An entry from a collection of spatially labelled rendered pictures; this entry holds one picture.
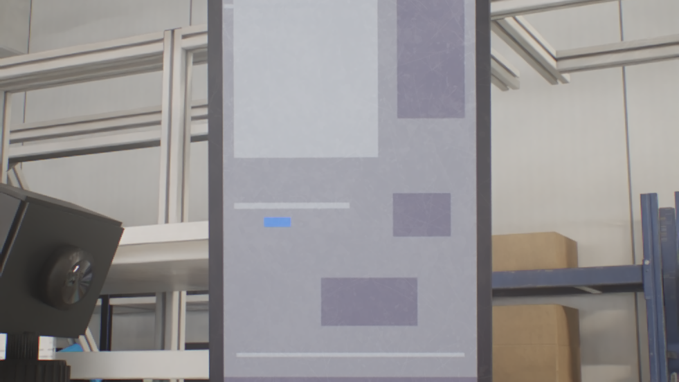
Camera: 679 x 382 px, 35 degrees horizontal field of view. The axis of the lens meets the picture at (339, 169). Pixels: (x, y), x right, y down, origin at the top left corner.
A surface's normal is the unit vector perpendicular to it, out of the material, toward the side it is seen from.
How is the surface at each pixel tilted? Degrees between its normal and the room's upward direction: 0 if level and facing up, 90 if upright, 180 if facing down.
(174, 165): 90
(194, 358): 90
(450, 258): 101
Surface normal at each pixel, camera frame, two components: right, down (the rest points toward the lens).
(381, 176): -0.02, 0.00
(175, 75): -0.44, -0.18
